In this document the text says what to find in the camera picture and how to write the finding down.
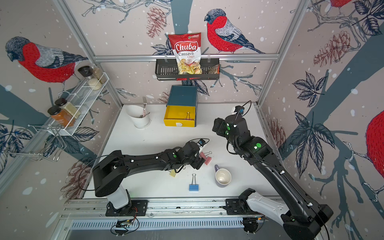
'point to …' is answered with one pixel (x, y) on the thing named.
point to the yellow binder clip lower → (172, 172)
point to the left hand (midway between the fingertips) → (203, 154)
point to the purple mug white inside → (223, 176)
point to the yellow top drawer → (175, 116)
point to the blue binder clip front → (194, 187)
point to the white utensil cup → (136, 111)
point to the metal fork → (144, 99)
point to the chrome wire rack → (52, 150)
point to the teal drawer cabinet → (183, 95)
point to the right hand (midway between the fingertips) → (219, 121)
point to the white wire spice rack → (78, 106)
